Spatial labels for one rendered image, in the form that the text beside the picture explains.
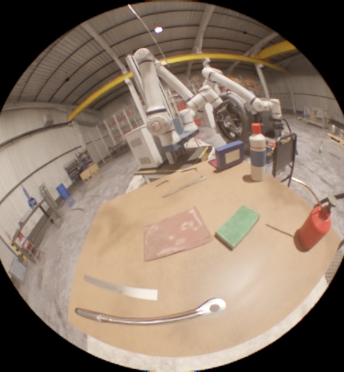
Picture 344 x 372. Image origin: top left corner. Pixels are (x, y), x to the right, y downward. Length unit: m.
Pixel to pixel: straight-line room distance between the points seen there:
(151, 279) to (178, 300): 0.10
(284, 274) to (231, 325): 0.16
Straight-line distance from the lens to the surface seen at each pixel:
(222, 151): 0.54
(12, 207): 7.60
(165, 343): 0.35
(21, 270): 5.18
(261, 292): 0.31
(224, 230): 0.31
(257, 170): 0.48
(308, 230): 0.35
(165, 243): 0.35
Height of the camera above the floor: 0.77
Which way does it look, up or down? 31 degrees down
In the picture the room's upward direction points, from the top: 23 degrees counter-clockwise
